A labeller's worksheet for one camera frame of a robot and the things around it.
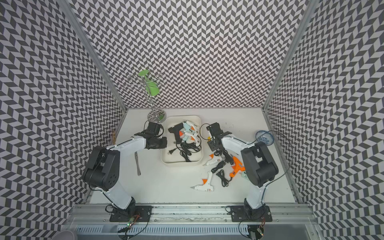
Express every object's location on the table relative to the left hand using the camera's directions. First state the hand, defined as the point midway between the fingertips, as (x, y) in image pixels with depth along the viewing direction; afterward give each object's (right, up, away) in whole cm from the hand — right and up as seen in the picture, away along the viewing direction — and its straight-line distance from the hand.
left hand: (165, 144), depth 95 cm
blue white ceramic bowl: (+66, +5, +4) cm, 66 cm away
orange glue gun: (+44, -12, -8) cm, 47 cm away
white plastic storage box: (+7, -8, -2) cm, 11 cm away
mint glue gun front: (+48, -16, -11) cm, 51 cm away
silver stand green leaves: (-9, +39, -4) cm, 40 cm away
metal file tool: (-14, -14, -8) cm, 21 cm away
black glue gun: (+7, +9, +7) cm, 13 cm away
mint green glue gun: (+16, +11, +8) cm, 20 cm away
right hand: (+34, 0, +1) cm, 34 cm away
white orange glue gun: (+25, -20, -15) cm, 36 cm away
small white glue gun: (+29, -9, -6) cm, 31 cm away
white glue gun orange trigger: (+18, +5, +4) cm, 19 cm away
